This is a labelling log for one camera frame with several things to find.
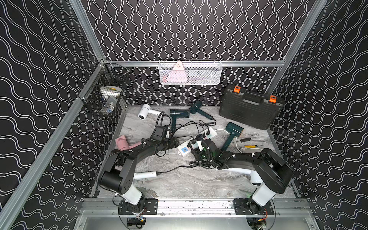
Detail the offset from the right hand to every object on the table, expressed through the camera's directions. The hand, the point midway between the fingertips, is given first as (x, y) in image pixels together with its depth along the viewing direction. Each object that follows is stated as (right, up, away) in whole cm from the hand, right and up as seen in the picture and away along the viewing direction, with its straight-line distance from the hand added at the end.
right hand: (195, 148), depth 92 cm
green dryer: (-15, +24, +18) cm, 33 cm away
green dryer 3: (+29, +11, +11) cm, 33 cm away
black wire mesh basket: (-52, +33, -10) cm, 63 cm away
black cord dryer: (+9, +10, +8) cm, 16 cm away
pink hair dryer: (-48, +3, +3) cm, 49 cm away
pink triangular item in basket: (-11, +47, -2) cm, 48 cm away
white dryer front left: (-32, -14, -8) cm, 36 cm away
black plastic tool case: (+37, +25, +1) cm, 45 cm away
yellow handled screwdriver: (+40, 0, +6) cm, 40 cm away
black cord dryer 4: (+1, -9, -4) cm, 9 cm away
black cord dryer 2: (+1, +9, -11) cm, 15 cm away
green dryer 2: (+1, +28, +21) cm, 35 cm away
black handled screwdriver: (+36, +5, +9) cm, 37 cm away
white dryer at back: (-37, +27, +21) cm, 51 cm away
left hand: (-13, +5, 0) cm, 14 cm away
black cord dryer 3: (-23, -13, -7) cm, 27 cm away
